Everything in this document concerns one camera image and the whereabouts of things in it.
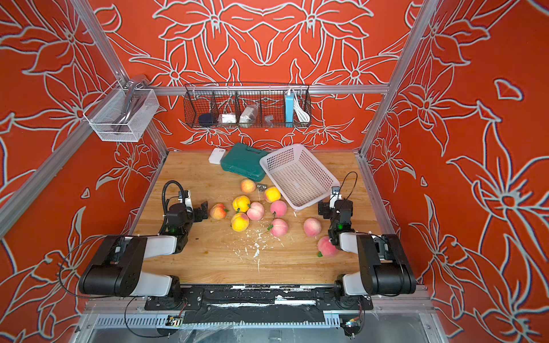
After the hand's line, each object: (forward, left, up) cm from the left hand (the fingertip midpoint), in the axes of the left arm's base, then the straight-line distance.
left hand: (194, 202), depth 93 cm
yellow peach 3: (+6, -34, +1) cm, 35 cm away
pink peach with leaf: (-10, -39, -1) cm, 40 cm away
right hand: (+5, -60, +2) cm, 60 cm away
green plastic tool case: (+28, -17, -1) cm, 33 cm away
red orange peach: (-4, -12, 0) cm, 12 cm away
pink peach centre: (-1, -38, +1) cm, 38 cm away
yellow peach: (0, -21, 0) cm, 21 cm away
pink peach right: (-8, -52, 0) cm, 53 cm away
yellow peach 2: (-8, -22, 0) cm, 23 cm away
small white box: (+31, -2, -2) cm, 32 cm away
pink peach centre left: (-3, -28, 0) cm, 28 cm away
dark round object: (+32, -1, +21) cm, 39 cm away
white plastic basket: (+20, -47, -4) cm, 52 cm away
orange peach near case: (+11, -23, 0) cm, 25 cm away
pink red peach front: (-16, -57, -1) cm, 59 cm away
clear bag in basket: (+30, -22, +26) cm, 46 cm away
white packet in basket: (+25, -14, +28) cm, 40 cm away
